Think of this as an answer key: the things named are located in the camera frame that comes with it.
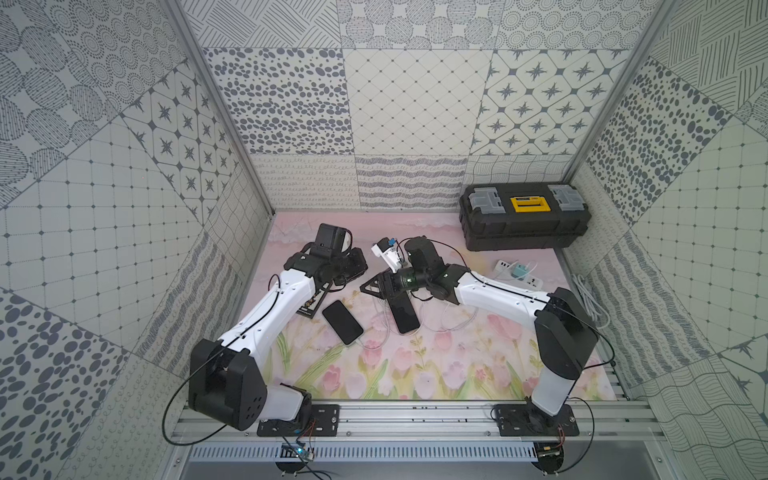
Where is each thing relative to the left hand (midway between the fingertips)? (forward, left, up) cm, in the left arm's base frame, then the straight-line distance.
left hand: (363, 255), depth 83 cm
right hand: (-9, -2, -3) cm, 9 cm away
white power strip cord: (-3, -73, -21) cm, 76 cm away
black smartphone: (-9, -12, -18) cm, 23 cm away
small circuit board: (-44, +11, -21) cm, 50 cm away
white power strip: (+9, -46, -18) cm, 50 cm away
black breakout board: (-7, +18, -19) cm, 27 cm away
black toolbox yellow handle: (+21, -51, -5) cm, 56 cm away
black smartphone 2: (-11, +7, -20) cm, 24 cm away
